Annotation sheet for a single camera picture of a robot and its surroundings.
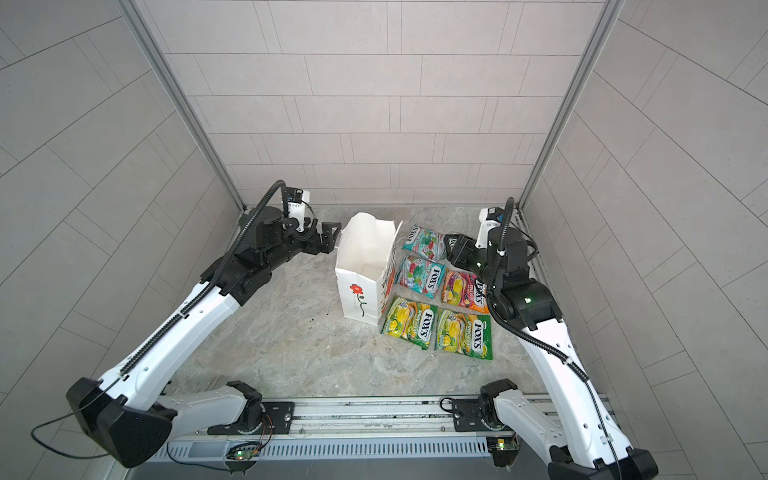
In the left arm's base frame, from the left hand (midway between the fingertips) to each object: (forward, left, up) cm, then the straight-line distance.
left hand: (332, 218), depth 70 cm
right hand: (-5, -27, -2) cm, 28 cm away
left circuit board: (-44, +17, -28) cm, 55 cm away
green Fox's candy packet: (-13, -19, -30) cm, 38 cm away
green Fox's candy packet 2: (-17, -34, -30) cm, 49 cm away
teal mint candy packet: (+2, -23, -30) cm, 38 cm away
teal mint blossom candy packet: (+15, -25, -30) cm, 42 cm away
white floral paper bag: (+7, -5, -31) cm, 32 cm away
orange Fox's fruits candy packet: (-3, -37, -30) cm, 47 cm away
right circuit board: (-43, -41, -32) cm, 67 cm away
